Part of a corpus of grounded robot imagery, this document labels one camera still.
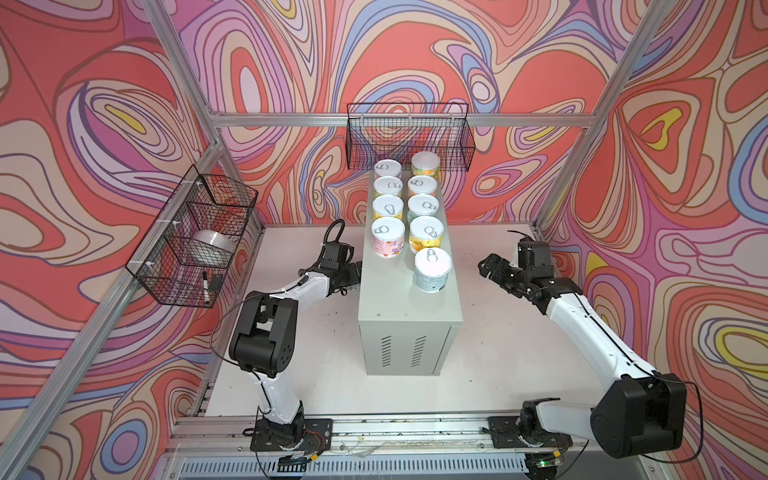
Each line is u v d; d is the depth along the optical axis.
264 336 0.49
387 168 0.78
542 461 0.71
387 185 0.74
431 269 0.58
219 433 0.75
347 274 0.72
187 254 0.72
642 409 0.39
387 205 0.69
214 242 0.73
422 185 0.74
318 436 0.72
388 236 0.64
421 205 0.69
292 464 0.72
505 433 0.72
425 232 0.64
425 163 0.76
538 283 0.59
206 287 0.72
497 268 0.74
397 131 0.93
